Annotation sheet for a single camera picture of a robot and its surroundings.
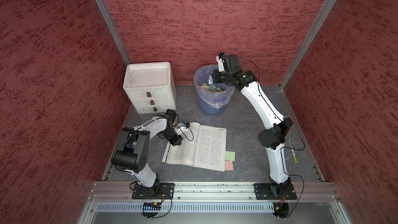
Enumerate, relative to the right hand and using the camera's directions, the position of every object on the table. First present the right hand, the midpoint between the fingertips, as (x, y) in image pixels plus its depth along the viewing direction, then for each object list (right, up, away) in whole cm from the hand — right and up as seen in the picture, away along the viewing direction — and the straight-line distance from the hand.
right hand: (213, 77), depth 83 cm
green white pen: (+46, -45, +2) cm, 64 cm away
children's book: (-6, -40, +5) cm, 41 cm away
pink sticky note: (+9, -48, -1) cm, 49 cm away
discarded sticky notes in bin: (-1, -4, +18) cm, 18 cm away
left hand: (-21, -39, +6) cm, 45 cm away
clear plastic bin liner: (+1, -10, -4) cm, 11 cm away
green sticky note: (+10, -44, +3) cm, 46 cm away
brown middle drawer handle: (-38, -14, +12) cm, 42 cm away
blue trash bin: (-1, -20, +17) cm, 26 cm away
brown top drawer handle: (-38, -9, +6) cm, 39 cm away
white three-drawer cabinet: (-35, -5, +3) cm, 36 cm away
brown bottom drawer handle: (-38, -19, +18) cm, 46 cm away
